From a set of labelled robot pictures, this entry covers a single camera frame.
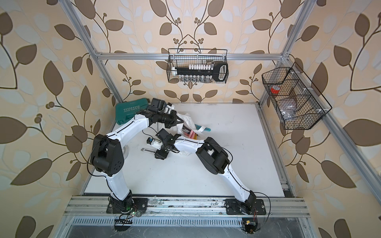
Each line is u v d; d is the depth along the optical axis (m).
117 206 0.69
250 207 0.63
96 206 0.77
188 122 0.89
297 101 0.75
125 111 1.11
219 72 0.84
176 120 0.82
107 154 0.49
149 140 0.83
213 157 0.57
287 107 0.73
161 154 0.83
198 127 1.00
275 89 0.87
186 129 0.98
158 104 0.72
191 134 0.96
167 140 0.76
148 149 0.94
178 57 0.91
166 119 0.77
